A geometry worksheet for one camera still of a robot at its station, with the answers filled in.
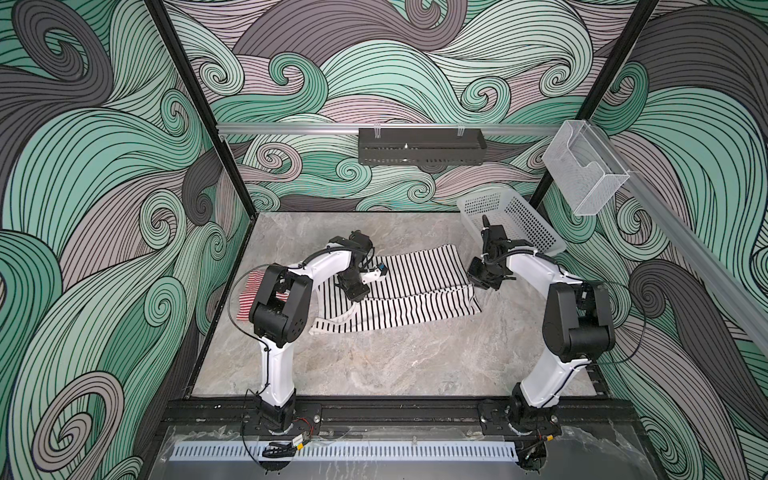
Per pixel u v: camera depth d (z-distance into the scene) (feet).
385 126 3.11
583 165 2.60
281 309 1.70
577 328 1.58
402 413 2.45
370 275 2.78
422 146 3.14
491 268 2.55
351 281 2.66
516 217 3.75
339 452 2.29
